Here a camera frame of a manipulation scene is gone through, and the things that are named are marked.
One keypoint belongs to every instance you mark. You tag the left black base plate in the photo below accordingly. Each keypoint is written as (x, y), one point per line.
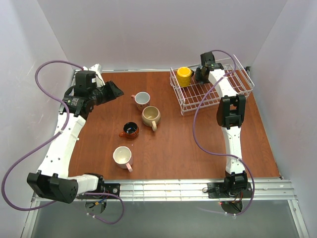
(111, 188)

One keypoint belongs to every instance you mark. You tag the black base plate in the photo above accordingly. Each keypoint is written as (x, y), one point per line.
(111, 188)
(215, 191)

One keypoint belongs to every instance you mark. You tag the beige round mug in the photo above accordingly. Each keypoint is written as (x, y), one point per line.
(151, 117)

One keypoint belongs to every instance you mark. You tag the white mug brown dots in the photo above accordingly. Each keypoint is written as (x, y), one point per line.
(142, 100)

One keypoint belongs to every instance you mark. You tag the yellow textured cup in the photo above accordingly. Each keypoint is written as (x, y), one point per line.
(184, 75)

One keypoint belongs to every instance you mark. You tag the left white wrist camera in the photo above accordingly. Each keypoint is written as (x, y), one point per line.
(98, 72)

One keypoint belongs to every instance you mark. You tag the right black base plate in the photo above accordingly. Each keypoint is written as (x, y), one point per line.
(215, 191)

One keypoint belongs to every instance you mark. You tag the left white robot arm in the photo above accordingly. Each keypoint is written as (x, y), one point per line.
(51, 181)

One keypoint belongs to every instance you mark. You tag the brown black mug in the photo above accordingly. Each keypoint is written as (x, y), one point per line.
(130, 130)

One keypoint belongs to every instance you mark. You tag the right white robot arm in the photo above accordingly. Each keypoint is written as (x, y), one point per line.
(230, 116)

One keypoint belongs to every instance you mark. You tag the white wire dish rack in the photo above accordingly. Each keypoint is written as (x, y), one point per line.
(189, 97)

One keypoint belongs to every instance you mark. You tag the aluminium frame rail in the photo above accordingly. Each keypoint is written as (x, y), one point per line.
(161, 189)

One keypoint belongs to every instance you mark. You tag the white mug pink handle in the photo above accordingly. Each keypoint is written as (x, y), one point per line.
(123, 158)

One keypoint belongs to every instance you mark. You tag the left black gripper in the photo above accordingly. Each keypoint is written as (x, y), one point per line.
(109, 91)

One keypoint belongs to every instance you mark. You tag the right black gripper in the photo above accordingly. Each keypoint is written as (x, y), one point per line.
(201, 75)

